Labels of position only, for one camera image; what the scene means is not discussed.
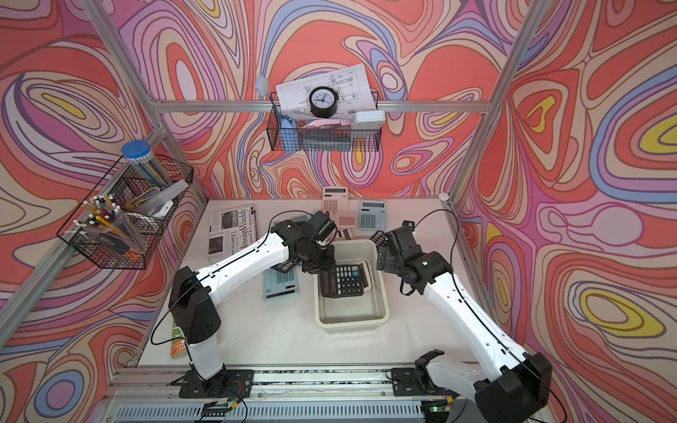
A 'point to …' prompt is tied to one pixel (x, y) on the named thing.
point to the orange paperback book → (178, 349)
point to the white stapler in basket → (159, 204)
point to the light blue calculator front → (277, 284)
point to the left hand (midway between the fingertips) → (338, 268)
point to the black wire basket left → (129, 189)
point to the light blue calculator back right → (373, 215)
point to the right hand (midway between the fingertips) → (399, 264)
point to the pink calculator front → (365, 275)
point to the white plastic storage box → (340, 312)
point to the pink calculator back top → (335, 199)
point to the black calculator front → (344, 281)
